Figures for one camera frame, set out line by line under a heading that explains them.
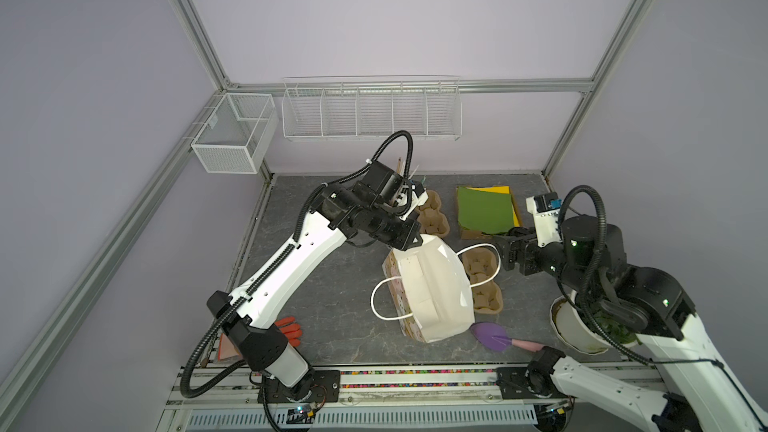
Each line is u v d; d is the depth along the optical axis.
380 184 0.51
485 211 1.09
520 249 0.52
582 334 0.70
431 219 1.02
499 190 1.13
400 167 0.98
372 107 0.98
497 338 0.81
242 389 0.75
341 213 0.45
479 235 0.99
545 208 0.50
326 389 0.73
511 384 0.72
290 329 0.83
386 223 0.56
